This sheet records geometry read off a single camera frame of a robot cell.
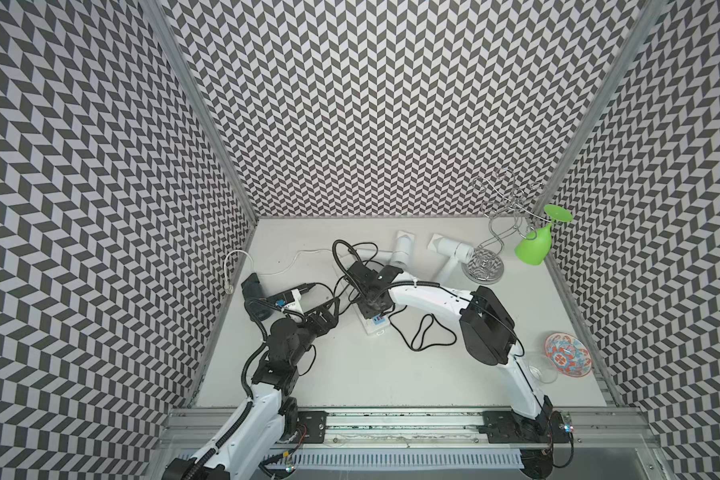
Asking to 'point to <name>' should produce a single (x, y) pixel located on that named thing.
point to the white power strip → (372, 325)
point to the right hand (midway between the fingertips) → (375, 308)
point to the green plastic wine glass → (537, 245)
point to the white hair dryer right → (456, 251)
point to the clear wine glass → (543, 369)
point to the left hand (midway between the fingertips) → (330, 305)
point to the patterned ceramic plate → (568, 354)
